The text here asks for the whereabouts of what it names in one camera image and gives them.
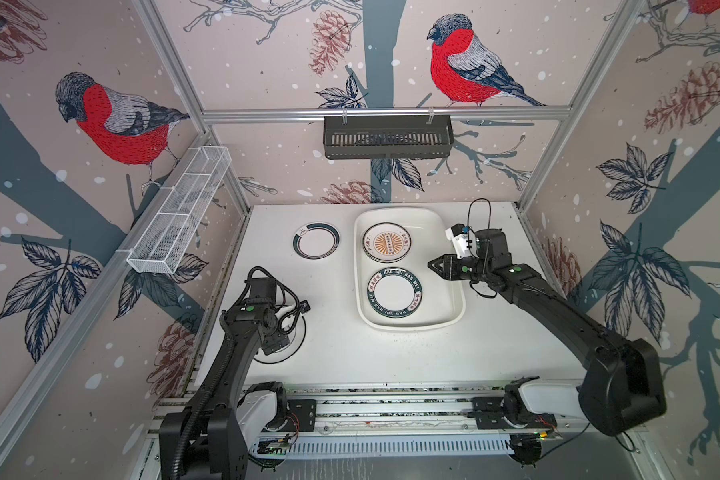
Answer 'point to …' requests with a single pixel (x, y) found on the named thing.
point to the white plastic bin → (444, 301)
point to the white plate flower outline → (296, 338)
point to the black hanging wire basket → (363, 137)
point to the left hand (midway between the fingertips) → (263, 322)
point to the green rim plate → (394, 292)
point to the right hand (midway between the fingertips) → (430, 266)
